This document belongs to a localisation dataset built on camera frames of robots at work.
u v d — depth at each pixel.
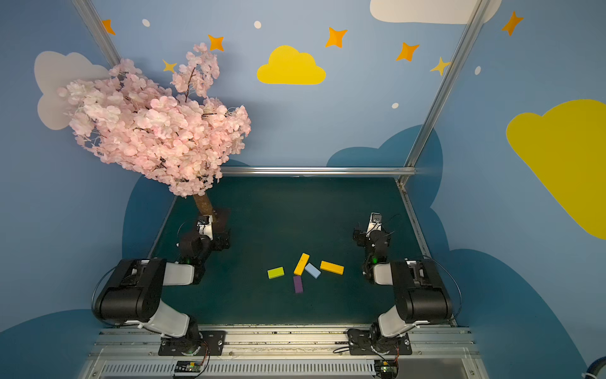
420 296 0.45
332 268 0.91
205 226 0.80
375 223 0.79
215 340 0.75
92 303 0.61
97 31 0.72
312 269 0.91
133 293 0.46
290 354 0.73
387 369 0.73
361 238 0.86
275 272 0.89
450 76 0.83
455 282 0.46
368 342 0.75
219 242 0.86
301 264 0.91
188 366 0.72
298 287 0.86
